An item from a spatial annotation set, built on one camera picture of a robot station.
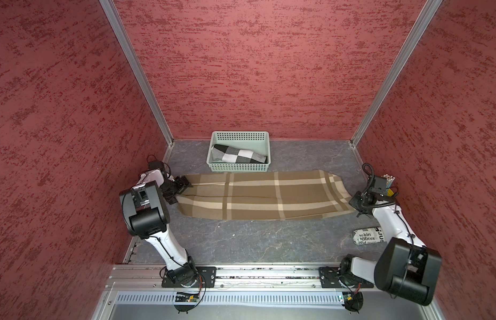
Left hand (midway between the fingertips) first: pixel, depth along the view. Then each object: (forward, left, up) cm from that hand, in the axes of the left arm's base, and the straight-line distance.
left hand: (187, 193), depth 94 cm
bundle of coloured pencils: (0, -91, +14) cm, 92 cm away
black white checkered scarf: (+23, -16, +3) cm, 29 cm away
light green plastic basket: (+37, -33, -1) cm, 50 cm away
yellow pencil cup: (-2, -94, +7) cm, 95 cm away
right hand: (-7, -78, +4) cm, 79 cm away
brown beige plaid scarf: (+2, -52, -3) cm, 52 cm away
